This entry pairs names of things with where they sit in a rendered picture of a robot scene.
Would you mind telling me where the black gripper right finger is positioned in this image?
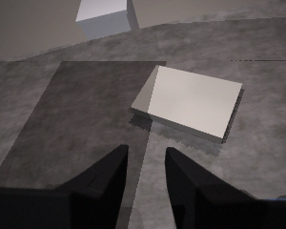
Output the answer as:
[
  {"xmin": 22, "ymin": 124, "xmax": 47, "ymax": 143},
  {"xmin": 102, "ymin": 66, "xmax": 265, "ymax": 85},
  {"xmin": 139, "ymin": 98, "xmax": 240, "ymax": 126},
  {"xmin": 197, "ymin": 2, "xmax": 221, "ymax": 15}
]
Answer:
[{"xmin": 165, "ymin": 147, "xmax": 286, "ymax": 229}]

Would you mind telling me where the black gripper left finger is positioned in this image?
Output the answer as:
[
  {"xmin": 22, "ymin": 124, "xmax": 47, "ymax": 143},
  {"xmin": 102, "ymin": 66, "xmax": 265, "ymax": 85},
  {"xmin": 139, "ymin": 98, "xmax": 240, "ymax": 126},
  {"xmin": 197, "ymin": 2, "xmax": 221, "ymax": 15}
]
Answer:
[{"xmin": 0, "ymin": 144, "xmax": 129, "ymax": 229}]

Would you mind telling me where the beige rectangular block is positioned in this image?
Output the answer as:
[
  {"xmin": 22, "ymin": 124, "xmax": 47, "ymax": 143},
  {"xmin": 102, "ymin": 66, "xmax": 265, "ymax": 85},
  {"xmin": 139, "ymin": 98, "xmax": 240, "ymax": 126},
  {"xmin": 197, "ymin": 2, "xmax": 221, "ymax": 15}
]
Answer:
[{"xmin": 131, "ymin": 65, "xmax": 242, "ymax": 144}]

